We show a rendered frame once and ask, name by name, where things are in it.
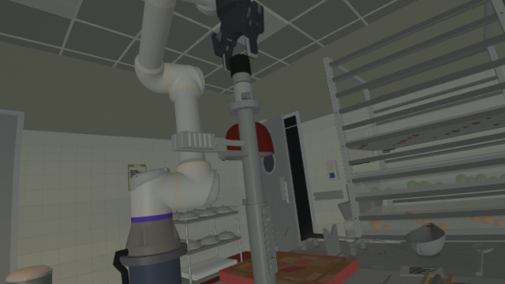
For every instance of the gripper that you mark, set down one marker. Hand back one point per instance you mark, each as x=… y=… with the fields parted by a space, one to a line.
x=238 y=17

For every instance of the white printed paper sheet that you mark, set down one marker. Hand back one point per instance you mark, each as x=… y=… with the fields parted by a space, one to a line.
x=420 y=270

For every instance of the red lamp head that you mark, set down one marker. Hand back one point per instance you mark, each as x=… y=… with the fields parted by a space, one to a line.
x=263 y=138

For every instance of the grey forked bracket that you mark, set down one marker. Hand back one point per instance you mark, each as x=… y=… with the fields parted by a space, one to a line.
x=331 y=241

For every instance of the grey holed base sleeve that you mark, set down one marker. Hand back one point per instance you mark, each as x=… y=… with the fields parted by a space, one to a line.
x=265 y=236

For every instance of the grey wall plate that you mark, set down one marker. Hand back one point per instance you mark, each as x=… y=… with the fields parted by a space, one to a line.
x=328 y=195

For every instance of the grey clamp collar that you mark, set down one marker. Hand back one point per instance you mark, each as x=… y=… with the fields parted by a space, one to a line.
x=244 y=105

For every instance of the grey door frame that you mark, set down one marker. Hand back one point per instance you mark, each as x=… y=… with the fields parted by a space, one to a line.
x=10 y=189

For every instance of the grey small pedestal stand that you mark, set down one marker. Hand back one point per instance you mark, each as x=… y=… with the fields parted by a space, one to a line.
x=482 y=254

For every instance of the white round bowl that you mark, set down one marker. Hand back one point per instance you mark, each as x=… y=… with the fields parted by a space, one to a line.
x=426 y=241

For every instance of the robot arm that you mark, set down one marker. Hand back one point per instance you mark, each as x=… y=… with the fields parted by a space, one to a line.
x=185 y=98

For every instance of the red rimmed wooden carving board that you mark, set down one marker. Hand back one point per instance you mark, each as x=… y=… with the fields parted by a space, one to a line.
x=307 y=268

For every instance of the grey heat lamp upright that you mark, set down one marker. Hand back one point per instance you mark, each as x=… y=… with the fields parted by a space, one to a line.
x=250 y=165

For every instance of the white wall notice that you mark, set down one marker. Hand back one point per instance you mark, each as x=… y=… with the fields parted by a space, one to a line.
x=332 y=169

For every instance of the tan round lidded tin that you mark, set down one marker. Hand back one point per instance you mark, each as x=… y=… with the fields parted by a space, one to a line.
x=29 y=275

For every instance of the black round knob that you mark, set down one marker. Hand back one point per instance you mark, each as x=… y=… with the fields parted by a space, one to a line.
x=240 y=65

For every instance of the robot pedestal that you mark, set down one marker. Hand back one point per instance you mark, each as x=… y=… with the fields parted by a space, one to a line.
x=154 y=272

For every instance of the white dome cover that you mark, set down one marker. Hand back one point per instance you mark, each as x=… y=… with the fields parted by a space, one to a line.
x=185 y=215
x=209 y=240
x=207 y=212
x=225 y=209
x=227 y=235

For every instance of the yellowish wall poster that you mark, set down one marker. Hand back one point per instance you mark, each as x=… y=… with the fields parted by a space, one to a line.
x=137 y=176

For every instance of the grey tall tray rack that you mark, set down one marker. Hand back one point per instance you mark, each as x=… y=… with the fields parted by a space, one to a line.
x=418 y=118

